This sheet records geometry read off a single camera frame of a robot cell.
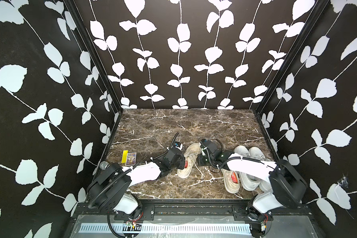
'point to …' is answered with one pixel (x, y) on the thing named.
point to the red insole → (234, 177)
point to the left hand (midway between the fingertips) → (185, 157)
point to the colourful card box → (131, 158)
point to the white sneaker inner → (250, 181)
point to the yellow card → (124, 156)
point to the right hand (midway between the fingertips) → (195, 157)
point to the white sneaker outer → (257, 152)
